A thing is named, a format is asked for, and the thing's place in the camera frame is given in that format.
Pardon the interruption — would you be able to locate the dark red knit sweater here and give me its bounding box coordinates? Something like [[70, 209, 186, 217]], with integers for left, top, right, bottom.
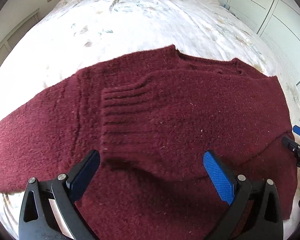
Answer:
[[0, 46, 297, 239]]

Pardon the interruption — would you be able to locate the white sliding wardrobe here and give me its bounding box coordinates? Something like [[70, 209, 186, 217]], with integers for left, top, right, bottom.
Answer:
[[226, 0, 300, 94]]

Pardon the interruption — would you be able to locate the white floral bed cover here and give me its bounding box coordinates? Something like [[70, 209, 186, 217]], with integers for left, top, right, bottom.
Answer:
[[0, 0, 300, 240]]

